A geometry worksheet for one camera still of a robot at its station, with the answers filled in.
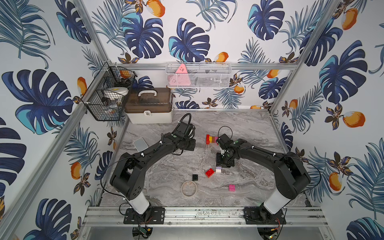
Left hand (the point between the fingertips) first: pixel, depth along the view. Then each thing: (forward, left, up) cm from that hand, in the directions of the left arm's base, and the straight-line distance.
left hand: (193, 142), depth 88 cm
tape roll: (-23, +1, -13) cm, 26 cm away
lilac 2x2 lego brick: (-10, -16, -9) cm, 21 cm away
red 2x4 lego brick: (+10, -9, -9) cm, 16 cm away
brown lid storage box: (+24, +32, +4) cm, 40 cm away
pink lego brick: (-21, -23, -10) cm, 33 cm away
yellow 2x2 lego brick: (+9, -12, -9) cm, 17 cm away
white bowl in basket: (+13, +43, +23) cm, 50 cm away
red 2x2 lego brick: (-13, -11, -11) cm, 20 cm away
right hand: (-9, -16, -9) cm, 20 cm away
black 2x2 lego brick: (-17, -2, -11) cm, 20 cm away
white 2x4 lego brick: (-12, -16, -10) cm, 23 cm away
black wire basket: (+20, +56, +12) cm, 61 cm away
